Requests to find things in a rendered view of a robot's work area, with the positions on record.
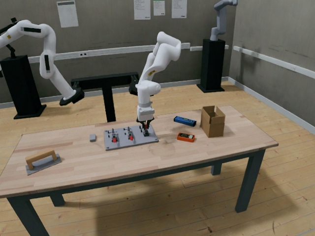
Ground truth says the small brown cardboard box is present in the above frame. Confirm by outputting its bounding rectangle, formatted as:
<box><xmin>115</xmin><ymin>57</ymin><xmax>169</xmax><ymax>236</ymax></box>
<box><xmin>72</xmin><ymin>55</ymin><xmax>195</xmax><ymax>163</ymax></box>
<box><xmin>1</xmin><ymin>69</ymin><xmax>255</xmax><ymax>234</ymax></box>
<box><xmin>200</xmin><ymin>105</ymin><xmax>225</xmax><ymax>138</ymax></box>

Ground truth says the blue spirit level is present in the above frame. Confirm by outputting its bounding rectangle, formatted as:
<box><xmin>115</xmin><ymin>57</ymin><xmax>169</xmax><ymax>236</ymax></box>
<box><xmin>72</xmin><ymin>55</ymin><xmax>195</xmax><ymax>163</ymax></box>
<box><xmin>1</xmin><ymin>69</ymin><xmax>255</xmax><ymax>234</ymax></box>
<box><xmin>174</xmin><ymin>116</ymin><xmax>196</xmax><ymax>127</ymax></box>

